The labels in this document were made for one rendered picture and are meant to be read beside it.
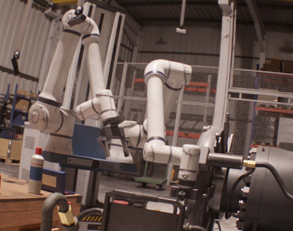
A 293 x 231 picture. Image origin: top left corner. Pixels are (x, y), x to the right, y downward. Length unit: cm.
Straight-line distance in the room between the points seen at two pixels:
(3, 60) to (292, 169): 1063
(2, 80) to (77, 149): 959
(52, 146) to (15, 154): 677
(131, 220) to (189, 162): 38
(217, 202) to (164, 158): 57
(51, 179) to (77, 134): 68
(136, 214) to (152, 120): 51
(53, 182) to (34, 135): 84
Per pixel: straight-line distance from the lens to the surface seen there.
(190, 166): 185
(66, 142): 244
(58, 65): 231
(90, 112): 213
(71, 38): 233
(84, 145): 268
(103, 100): 208
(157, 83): 219
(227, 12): 1082
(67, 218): 119
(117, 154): 266
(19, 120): 1206
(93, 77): 232
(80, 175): 279
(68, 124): 244
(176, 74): 230
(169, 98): 242
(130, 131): 268
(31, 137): 288
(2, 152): 908
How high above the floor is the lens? 75
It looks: 4 degrees up
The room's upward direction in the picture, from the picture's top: 8 degrees clockwise
